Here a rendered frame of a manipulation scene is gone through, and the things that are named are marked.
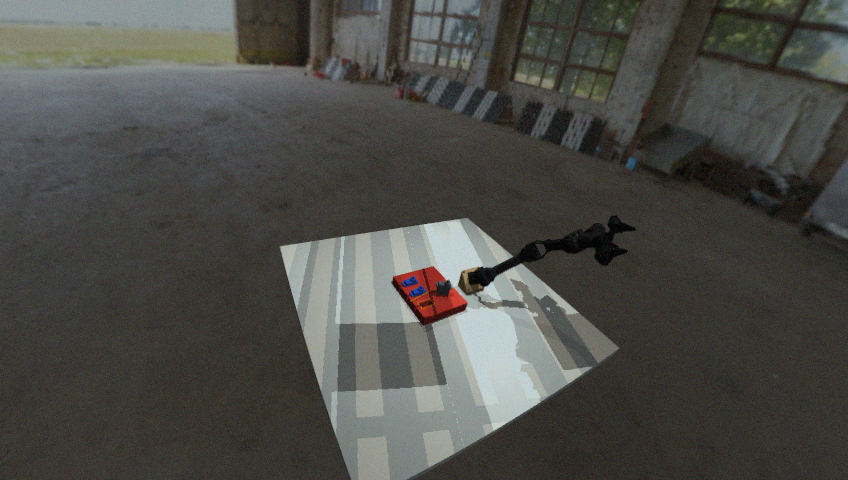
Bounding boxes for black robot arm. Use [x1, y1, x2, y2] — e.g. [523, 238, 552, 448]
[468, 223, 606, 287]

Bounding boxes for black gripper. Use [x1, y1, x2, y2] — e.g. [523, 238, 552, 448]
[587, 216, 636, 265]

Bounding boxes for red flat deck plate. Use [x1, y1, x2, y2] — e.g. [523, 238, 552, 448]
[392, 266, 468, 326]

